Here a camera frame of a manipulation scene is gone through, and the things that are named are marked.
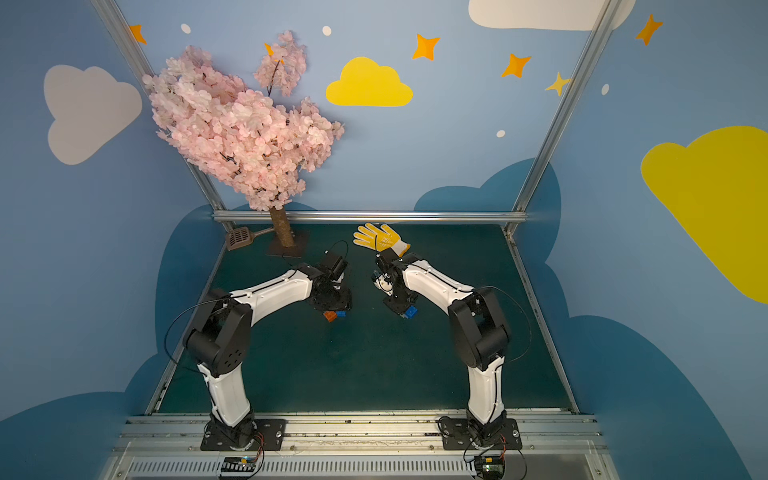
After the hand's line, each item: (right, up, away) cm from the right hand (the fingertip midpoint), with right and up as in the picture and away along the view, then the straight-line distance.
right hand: (406, 301), depth 94 cm
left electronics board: (-43, -38, -21) cm, 61 cm away
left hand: (-20, 0, +1) cm, 20 cm away
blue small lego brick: (-21, -4, +2) cm, 22 cm away
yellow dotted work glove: (-14, +22, +26) cm, 37 cm away
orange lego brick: (-25, -5, +2) cm, 25 cm away
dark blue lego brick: (+1, -2, -6) cm, 7 cm away
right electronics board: (+20, -38, -21) cm, 48 cm away
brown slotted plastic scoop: (-63, +22, +22) cm, 70 cm away
